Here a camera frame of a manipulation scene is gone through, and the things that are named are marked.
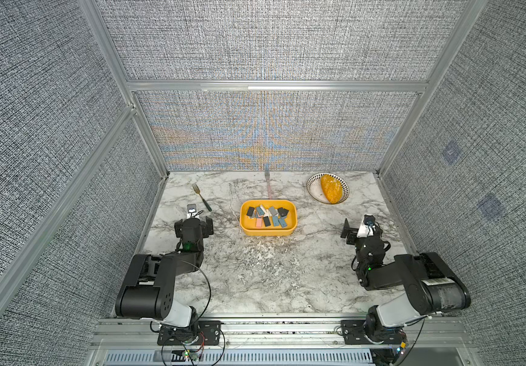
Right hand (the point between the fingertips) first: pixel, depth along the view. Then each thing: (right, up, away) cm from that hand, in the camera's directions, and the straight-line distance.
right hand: (361, 215), depth 88 cm
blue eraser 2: (-29, -4, +12) cm, 32 cm away
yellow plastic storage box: (-45, -5, +12) cm, 47 cm away
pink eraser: (-40, -4, +12) cm, 42 cm away
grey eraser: (-33, +1, +15) cm, 37 cm away
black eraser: (-44, +1, +13) cm, 45 cm away
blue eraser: (-32, -4, +12) cm, 34 cm away
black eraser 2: (-29, 0, +14) cm, 32 cm away
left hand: (-65, -1, +4) cm, 65 cm away
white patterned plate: (-12, +11, +23) cm, 29 cm away
